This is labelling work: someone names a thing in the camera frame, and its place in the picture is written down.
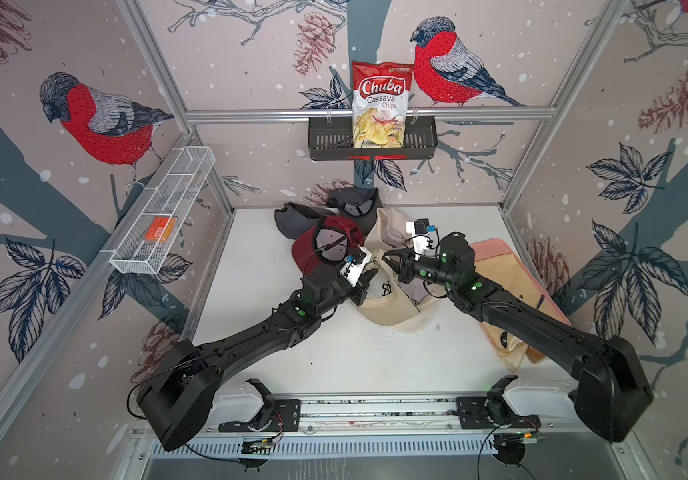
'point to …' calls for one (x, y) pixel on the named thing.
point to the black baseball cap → (357, 204)
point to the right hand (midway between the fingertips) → (381, 254)
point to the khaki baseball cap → (385, 302)
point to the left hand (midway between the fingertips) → (380, 265)
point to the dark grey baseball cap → (293, 219)
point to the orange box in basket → (160, 228)
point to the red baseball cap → (328, 242)
